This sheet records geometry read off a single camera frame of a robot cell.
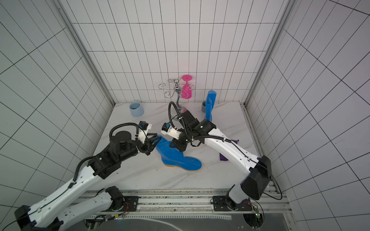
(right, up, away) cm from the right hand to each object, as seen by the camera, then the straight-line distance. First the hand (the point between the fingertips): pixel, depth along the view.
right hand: (172, 140), depth 73 cm
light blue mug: (-31, +17, +34) cm, 48 cm away
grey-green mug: (+21, +19, +37) cm, 46 cm away
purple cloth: (+30, -14, +15) cm, 36 cm away
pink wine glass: (+8, +31, +29) cm, 44 cm away
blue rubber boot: (0, -9, 0) cm, 9 cm away
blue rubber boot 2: (+22, +23, +13) cm, 34 cm away
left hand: (-7, +1, -4) cm, 8 cm away
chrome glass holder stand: (+4, +30, +19) cm, 35 cm away
